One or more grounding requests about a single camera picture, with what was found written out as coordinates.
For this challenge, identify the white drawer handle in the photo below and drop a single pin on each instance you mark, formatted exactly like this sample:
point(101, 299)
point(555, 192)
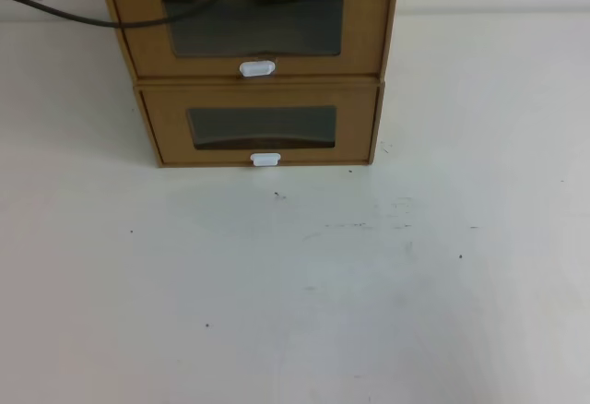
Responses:
point(259, 68)
point(265, 159)

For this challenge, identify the lower cardboard box shell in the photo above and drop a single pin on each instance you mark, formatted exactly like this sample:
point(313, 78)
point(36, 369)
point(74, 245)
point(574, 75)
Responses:
point(137, 99)

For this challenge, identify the cardboard drawer with window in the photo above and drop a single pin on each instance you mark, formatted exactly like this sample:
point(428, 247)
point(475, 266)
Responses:
point(170, 122)
point(138, 44)

